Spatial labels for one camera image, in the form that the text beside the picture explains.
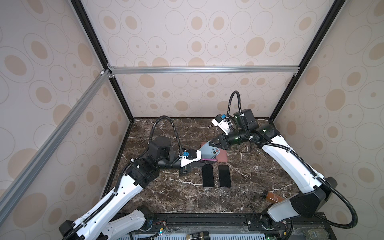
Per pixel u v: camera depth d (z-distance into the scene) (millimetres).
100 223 385
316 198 385
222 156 977
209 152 688
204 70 878
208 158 689
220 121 615
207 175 896
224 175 893
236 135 594
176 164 530
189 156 485
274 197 778
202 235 675
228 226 729
